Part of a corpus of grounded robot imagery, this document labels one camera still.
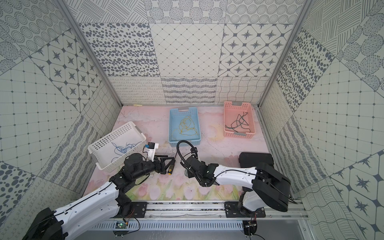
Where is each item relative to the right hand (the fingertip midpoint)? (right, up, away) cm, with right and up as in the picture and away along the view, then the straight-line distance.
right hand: (192, 166), depth 85 cm
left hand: (-9, +6, -10) cm, 15 cm away
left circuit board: (-35, -24, -13) cm, 44 cm away
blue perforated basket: (-14, +29, +30) cm, 44 cm away
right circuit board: (+29, -25, -13) cm, 41 cm away
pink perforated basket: (+31, +35, +34) cm, 58 cm away
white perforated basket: (-53, +7, +9) cm, 54 cm away
